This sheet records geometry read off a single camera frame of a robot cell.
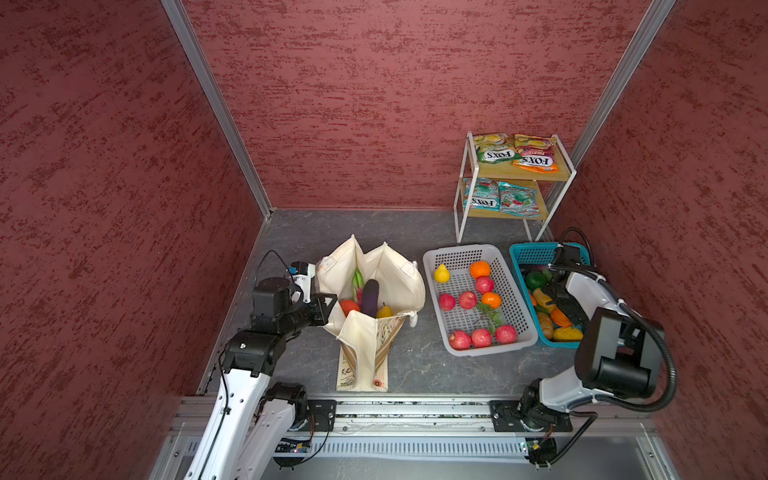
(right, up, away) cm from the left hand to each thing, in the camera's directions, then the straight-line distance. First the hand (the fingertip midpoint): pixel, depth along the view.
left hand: (335, 304), depth 73 cm
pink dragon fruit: (+4, +2, +16) cm, 17 cm away
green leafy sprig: (+45, -7, +15) cm, 48 cm away
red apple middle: (+38, -3, +17) cm, 42 cm away
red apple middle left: (+31, -3, +17) cm, 36 cm away
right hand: (+65, -4, +14) cm, 67 cm away
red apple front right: (+47, -11, +10) cm, 49 cm away
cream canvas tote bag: (+8, -10, 0) cm, 13 cm away
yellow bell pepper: (+60, -2, +16) cm, 62 cm away
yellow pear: (+31, +4, +24) cm, 39 cm away
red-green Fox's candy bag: (+57, +29, +25) cm, 69 cm away
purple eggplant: (+8, -1, +9) cm, 12 cm away
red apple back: (+44, +2, +21) cm, 49 cm away
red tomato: (+2, -2, +6) cm, 6 cm away
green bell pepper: (+61, +3, +21) cm, 65 cm away
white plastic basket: (+37, +9, +26) cm, 46 cm away
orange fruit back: (+44, +6, +25) cm, 51 cm away
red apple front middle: (+39, -12, +9) cm, 42 cm away
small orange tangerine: (+45, -2, +17) cm, 49 cm away
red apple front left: (+33, -12, +8) cm, 36 cm away
